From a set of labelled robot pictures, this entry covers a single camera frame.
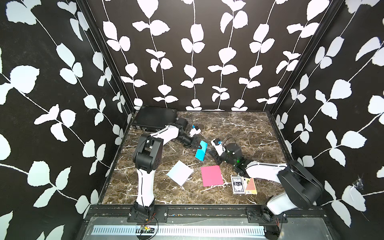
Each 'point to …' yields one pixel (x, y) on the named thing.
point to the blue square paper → (201, 153)
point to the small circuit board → (146, 229)
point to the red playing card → (249, 185)
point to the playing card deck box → (238, 186)
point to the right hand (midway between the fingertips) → (209, 149)
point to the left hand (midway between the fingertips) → (201, 145)
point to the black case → (154, 118)
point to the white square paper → (180, 173)
